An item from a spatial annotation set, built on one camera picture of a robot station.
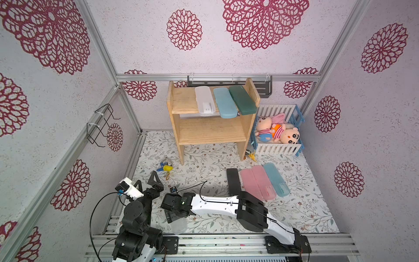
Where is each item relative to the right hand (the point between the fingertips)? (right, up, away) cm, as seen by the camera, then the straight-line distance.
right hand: (179, 209), depth 84 cm
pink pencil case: (+39, +12, +11) cm, 42 cm away
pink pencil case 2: (+47, +9, +6) cm, 49 cm away
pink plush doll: (+51, +44, +21) cm, 71 cm away
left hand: (-10, +20, -15) cm, 26 cm away
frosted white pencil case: (+1, -6, -6) cm, 9 cm away
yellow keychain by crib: (+43, +26, +19) cm, 54 cm away
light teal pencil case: (+56, +10, +8) cm, 58 cm away
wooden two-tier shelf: (+6, +42, +9) cm, 44 cm away
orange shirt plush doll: (+63, +41, +17) cm, 77 cm away
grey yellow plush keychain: (-10, +20, +13) cm, 26 cm away
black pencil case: (+30, +12, +11) cm, 34 cm away
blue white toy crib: (+65, +55, +28) cm, 89 cm away
